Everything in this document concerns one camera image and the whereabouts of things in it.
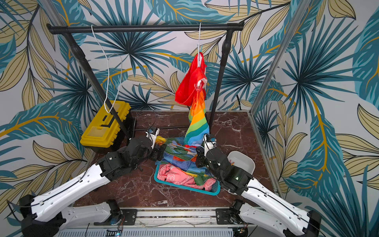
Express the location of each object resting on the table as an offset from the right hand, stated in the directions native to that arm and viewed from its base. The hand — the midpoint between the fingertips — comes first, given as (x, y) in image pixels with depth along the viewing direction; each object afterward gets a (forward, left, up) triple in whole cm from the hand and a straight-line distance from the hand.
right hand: (197, 149), depth 71 cm
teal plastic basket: (-14, -9, -16) cm, 23 cm away
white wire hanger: (+54, +55, +9) cm, 77 cm away
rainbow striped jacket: (0, +7, -6) cm, 9 cm away
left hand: (+2, +19, +1) cm, 19 cm away
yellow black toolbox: (+15, +52, -6) cm, 55 cm away
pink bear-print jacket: (-6, +15, -12) cm, 20 cm away
